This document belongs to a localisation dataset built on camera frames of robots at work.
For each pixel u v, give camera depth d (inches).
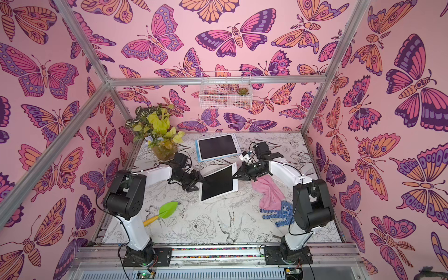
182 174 32.2
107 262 28.9
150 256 26.2
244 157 32.8
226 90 37.5
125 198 19.8
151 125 36.3
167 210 34.5
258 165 29.5
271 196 34.4
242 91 36.4
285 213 33.6
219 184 37.2
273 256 28.7
